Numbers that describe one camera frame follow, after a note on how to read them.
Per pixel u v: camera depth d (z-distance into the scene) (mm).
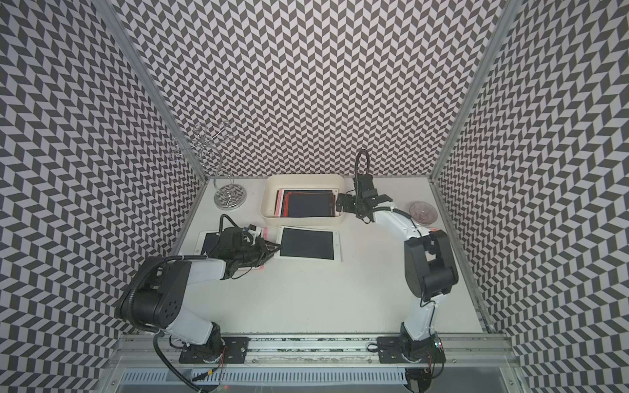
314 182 1153
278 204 1077
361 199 716
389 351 728
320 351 744
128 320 424
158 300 444
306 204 1059
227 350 715
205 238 968
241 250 777
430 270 484
